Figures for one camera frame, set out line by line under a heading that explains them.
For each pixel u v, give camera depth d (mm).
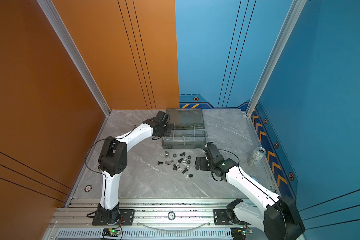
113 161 549
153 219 750
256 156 825
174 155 961
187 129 1111
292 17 727
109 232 710
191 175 870
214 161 623
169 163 914
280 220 387
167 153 960
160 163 916
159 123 774
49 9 697
